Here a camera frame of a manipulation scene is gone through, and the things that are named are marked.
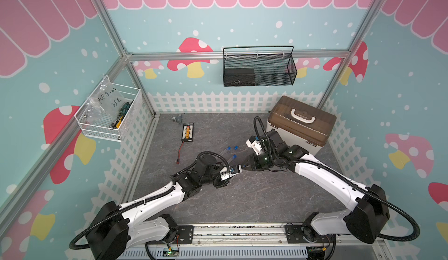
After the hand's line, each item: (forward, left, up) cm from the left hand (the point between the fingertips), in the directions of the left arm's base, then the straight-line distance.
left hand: (232, 172), depth 79 cm
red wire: (+16, +31, -14) cm, 37 cm away
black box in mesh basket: (+43, -3, +22) cm, 48 cm away
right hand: (0, -4, +5) cm, 7 cm away
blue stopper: (+22, +2, -13) cm, 25 cm away
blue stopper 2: (+22, -2, -13) cm, 26 cm away
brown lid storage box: (+25, -34, +7) cm, 43 cm away
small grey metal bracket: (+43, +37, -12) cm, 58 cm away
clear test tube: (+18, +5, -12) cm, 22 cm away
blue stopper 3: (+16, -1, -14) cm, 21 cm away
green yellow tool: (+17, +47, +21) cm, 54 cm away
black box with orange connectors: (+31, +28, -12) cm, 44 cm away
